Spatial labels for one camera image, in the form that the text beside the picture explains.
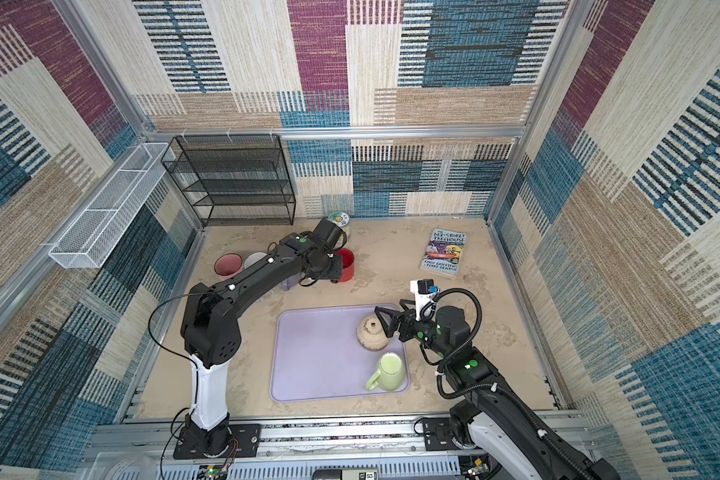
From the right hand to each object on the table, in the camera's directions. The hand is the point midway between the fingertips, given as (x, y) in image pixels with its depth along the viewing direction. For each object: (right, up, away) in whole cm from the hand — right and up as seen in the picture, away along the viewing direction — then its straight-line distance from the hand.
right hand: (388, 310), depth 77 cm
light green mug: (0, -15, -3) cm, 15 cm away
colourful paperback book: (+22, +14, +31) cm, 41 cm away
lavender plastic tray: (-20, -15, +12) cm, 28 cm away
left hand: (-14, +10, +14) cm, 22 cm away
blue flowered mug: (-41, +12, +20) cm, 48 cm away
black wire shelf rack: (-53, +41, +33) cm, 75 cm away
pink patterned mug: (-51, +10, +22) cm, 56 cm away
